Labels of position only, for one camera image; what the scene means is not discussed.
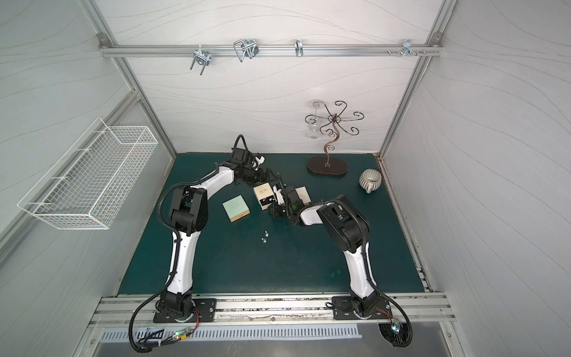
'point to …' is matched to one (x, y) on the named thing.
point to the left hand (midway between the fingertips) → (272, 180)
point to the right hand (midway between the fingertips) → (269, 206)
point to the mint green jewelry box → (236, 207)
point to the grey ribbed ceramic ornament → (370, 179)
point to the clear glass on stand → (314, 123)
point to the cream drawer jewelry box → (303, 194)
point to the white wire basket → (83, 189)
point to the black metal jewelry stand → (328, 165)
